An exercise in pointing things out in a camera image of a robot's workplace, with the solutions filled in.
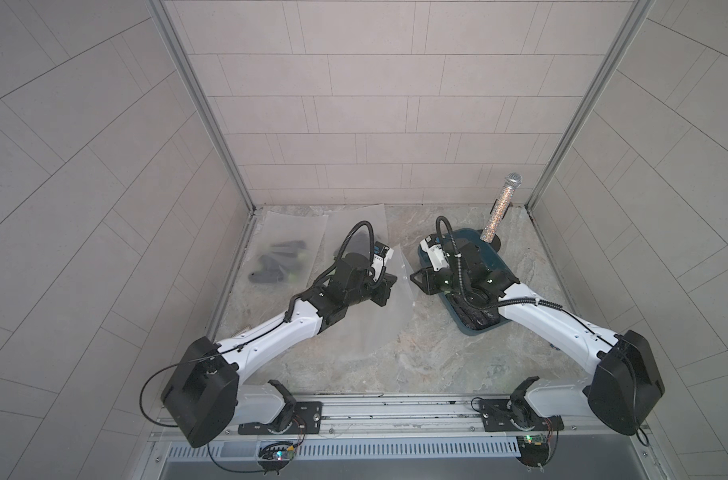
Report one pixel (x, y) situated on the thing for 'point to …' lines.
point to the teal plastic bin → (490, 256)
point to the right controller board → (534, 449)
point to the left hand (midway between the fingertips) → (401, 278)
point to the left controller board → (275, 456)
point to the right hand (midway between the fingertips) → (412, 276)
